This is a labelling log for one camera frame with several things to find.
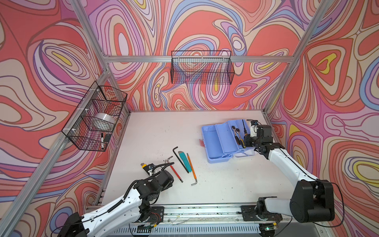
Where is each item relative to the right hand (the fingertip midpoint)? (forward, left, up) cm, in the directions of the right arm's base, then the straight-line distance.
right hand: (247, 140), depth 88 cm
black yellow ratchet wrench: (-1, +4, +1) cm, 4 cm away
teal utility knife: (-7, +38, -11) cm, 41 cm away
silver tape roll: (+3, +77, +21) cm, 80 cm away
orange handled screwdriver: (-11, +34, -12) cm, 38 cm away
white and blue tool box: (+3, +14, -4) cm, 15 cm away
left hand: (-20, +49, -10) cm, 54 cm away
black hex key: (-6, +42, -11) cm, 44 cm away
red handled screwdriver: (-15, +44, -11) cm, 48 cm away
